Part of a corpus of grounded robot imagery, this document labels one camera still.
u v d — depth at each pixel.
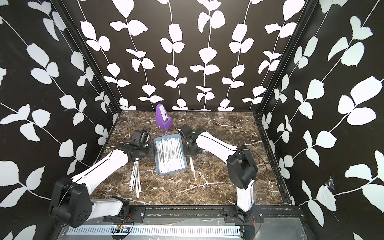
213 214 0.76
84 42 0.84
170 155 0.95
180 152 0.97
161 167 0.90
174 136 1.04
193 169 0.84
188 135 0.64
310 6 0.69
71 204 0.40
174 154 0.95
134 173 0.88
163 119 1.05
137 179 0.86
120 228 0.70
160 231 0.70
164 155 0.95
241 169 0.48
